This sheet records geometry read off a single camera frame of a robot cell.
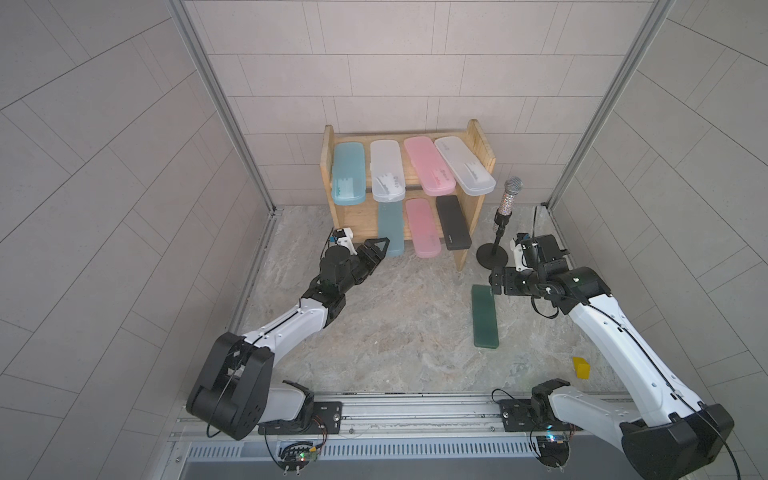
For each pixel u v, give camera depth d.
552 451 0.68
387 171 0.67
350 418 0.72
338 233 0.75
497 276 0.68
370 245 0.74
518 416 0.71
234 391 0.40
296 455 0.68
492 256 1.01
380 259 0.72
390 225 0.85
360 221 0.86
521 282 0.67
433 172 0.66
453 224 0.84
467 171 0.67
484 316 0.86
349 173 0.67
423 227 0.83
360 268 0.72
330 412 0.73
